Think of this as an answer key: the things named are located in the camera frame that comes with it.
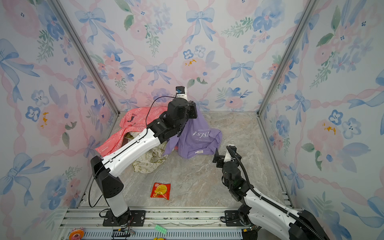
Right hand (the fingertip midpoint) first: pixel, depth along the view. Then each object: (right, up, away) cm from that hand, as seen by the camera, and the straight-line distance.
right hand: (224, 149), depth 81 cm
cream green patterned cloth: (-42, -8, +7) cm, 43 cm away
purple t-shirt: (-16, +6, +9) cm, 19 cm away
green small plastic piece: (-32, -36, -11) cm, 49 cm away
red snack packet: (-35, -22, +1) cm, 41 cm away
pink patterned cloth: (-61, +17, +26) cm, 68 cm away
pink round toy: (-69, -36, -14) cm, 79 cm away
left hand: (-17, +25, -11) cm, 31 cm away
